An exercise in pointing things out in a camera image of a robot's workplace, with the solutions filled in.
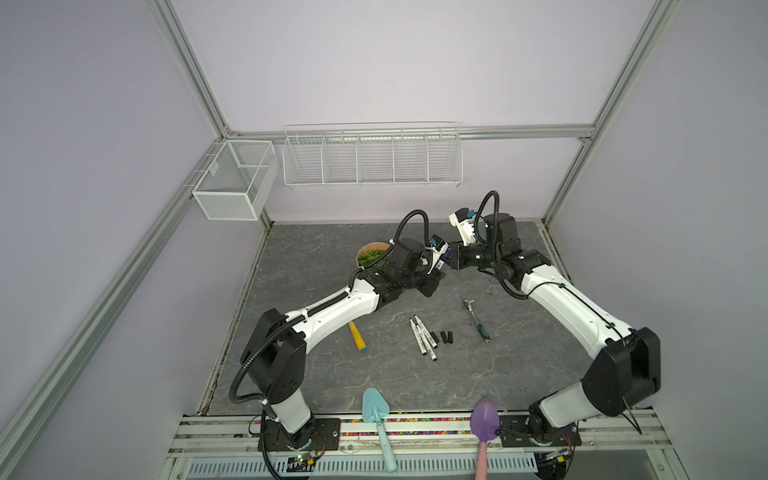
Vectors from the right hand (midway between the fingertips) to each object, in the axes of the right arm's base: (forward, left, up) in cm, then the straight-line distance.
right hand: (434, 258), depth 80 cm
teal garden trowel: (-32, +16, -21) cm, 41 cm away
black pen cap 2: (-12, -4, -24) cm, 27 cm away
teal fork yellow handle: (-13, +22, -22) cm, 34 cm away
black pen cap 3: (-12, -1, -23) cm, 26 cm away
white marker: (-14, +2, -23) cm, 27 cm away
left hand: (-3, -2, -3) cm, 5 cm away
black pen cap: (-12, -6, -25) cm, 28 cm away
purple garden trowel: (-35, -13, -25) cm, 45 cm away
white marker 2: (-11, +1, -22) cm, 25 cm away
